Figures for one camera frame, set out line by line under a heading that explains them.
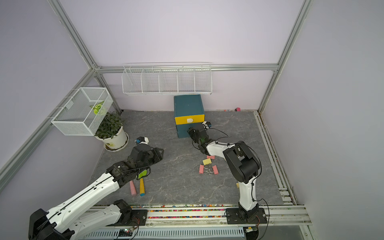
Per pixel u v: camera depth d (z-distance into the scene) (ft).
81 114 2.69
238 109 4.06
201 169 2.92
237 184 2.75
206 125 2.94
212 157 3.08
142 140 2.28
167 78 3.25
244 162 1.73
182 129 3.17
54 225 1.28
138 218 2.37
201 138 2.48
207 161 3.03
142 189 2.64
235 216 2.43
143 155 1.90
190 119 2.93
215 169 2.91
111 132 2.91
